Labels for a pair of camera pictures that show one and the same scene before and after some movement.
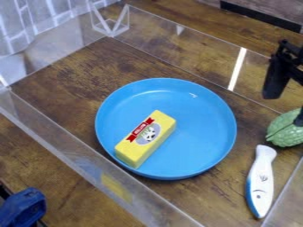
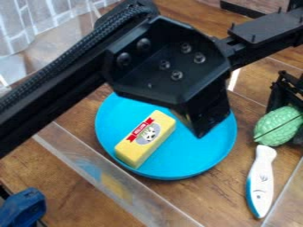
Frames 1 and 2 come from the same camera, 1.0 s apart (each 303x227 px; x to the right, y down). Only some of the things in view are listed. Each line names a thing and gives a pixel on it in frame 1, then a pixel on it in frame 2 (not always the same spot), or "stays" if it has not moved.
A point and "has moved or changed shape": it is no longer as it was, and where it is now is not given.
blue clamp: (23, 208) stays
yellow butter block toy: (139, 144) stays
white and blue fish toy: (260, 181) stays
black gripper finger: (298, 121) → (298, 139)
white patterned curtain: (25, 18) stays
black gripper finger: (276, 77) → (278, 97)
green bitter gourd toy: (283, 132) has moved or changed shape
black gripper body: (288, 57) → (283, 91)
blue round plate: (203, 135) stays
